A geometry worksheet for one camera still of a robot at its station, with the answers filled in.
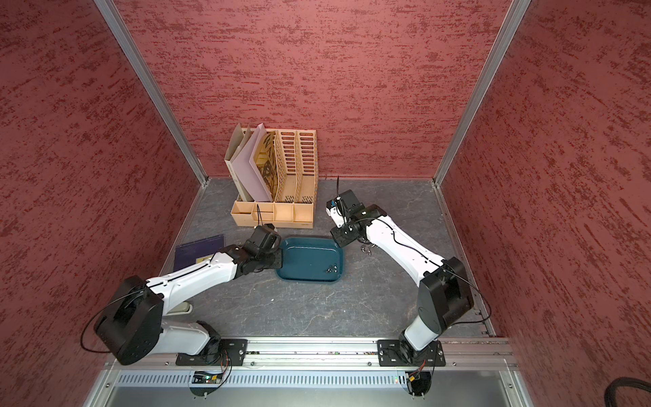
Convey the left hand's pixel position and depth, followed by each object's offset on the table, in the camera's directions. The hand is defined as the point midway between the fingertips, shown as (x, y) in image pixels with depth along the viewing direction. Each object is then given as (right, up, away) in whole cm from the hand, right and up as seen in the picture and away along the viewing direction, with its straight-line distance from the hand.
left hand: (279, 262), depth 88 cm
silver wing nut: (+32, +3, +9) cm, 33 cm away
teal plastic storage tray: (+11, 0, +4) cm, 12 cm away
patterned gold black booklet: (-8, +38, +12) cm, 41 cm away
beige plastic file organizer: (+3, +20, +13) cm, 24 cm away
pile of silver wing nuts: (+19, -3, +2) cm, 19 cm away
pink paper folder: (-14, +34, +4) cm, 37 cm away
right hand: (+22, +8, -3) cm, 24 cm away
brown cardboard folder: (-18, +45, +7) cm, 49 cm away
